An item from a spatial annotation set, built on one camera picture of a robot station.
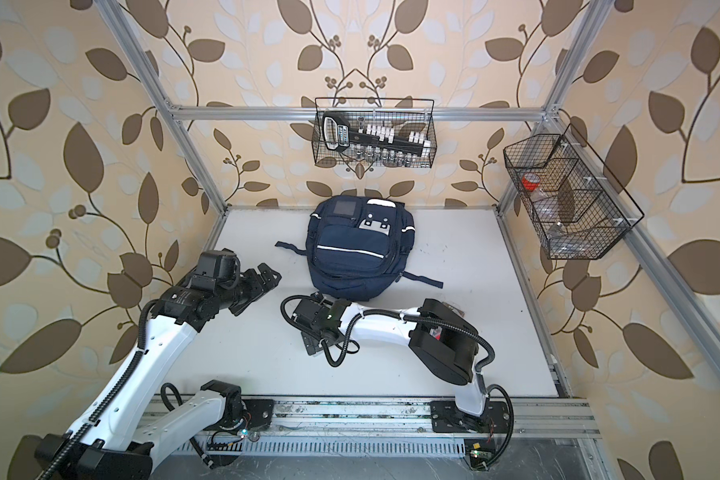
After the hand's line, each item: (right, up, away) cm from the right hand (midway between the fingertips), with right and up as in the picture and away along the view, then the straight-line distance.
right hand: (325, 339), depth 84 cm
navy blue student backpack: (+9, +26, +16) cm, 31 cm away
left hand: (-12, +18, -9) cm, 23 cm away
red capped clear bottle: (+61, +46, +4) cm, 76 cm away
